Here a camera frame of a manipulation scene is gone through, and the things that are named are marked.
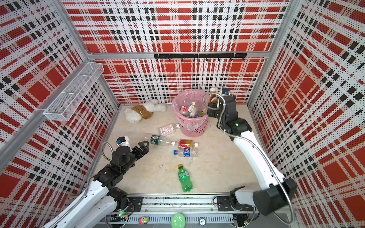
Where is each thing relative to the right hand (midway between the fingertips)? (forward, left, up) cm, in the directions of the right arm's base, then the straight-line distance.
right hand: (212, 102), depth 74 cm
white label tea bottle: (+8, +11, -12) cm, 18 cm away
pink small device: (-50, +36, -30) cm, 68 cm away
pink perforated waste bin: (-4, +11, -17) cm, 21 cm away
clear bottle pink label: (+4, +30, -31) cm, 43 cm away
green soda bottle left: (-31, +15, -28) cm, 45 cm away
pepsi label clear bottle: (-15, +15, -30) cm, 36 cm away
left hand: (-15, +38, -19) cm, 45 cm away
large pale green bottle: (+13, +4, -23) cm, 26 cm away
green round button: (-50, +18, -30) cm, 61 cm away
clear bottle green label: (-7, +33, -29) cm, 44 cm away
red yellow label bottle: (-9, +14, -28) cm, 33 cm away
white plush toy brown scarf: (+17, +48, -25) cm, 57 cm away
